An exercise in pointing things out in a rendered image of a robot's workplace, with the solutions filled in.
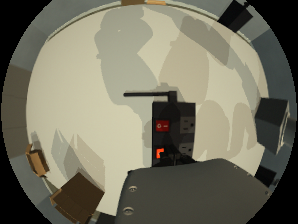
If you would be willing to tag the brown cardboard box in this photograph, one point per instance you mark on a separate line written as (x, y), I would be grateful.
(39, 168)
(78, 196)

